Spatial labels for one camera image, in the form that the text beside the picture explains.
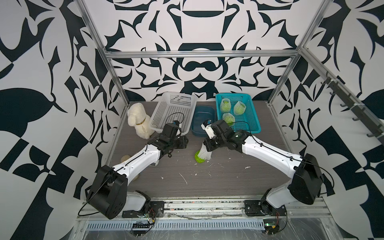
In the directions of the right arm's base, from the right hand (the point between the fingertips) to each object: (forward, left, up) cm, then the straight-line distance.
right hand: (202, 140), depth 81 cm
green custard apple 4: (+22, -19, -9) cm, 30 cm away
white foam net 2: (+36, -26, -11) cm, 45 cm away
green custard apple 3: (+31, -28, -10) cm, 43 cm away
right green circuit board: (-37, -31, -17) cm, 51 cm away
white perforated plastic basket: (+37, +17, -14) cm, 43 cm away
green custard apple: (-6, +2, -12) cm, 13 cm away
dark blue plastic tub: (+31, -2, -14) cm, 34 cm away
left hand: (+4, +10, -4) cm, 12 cm away
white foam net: (-6, -1, -5) cm, 7 cm away
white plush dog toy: (+14, +38, +4) cm, 40 cm away
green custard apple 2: (+32, -18, -9) cm, 38 cm away
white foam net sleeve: (+39, -19, -8) cm, 44 cm away
